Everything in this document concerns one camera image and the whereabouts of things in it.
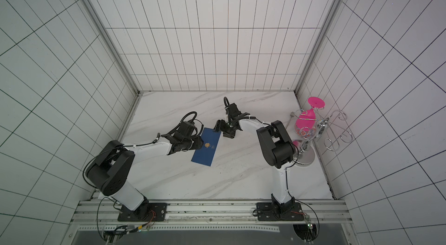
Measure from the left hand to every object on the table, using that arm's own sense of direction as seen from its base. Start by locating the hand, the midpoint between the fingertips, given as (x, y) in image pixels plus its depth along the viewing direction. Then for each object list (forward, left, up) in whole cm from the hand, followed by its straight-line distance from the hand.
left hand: (198, 145), depth 92 cm
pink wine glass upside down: (+5, -55, +13) cm, 57 cm away
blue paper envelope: (-5, -4, -1) cm, 6 cm away
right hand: (+11, -11, +1) cm, 15 cm away
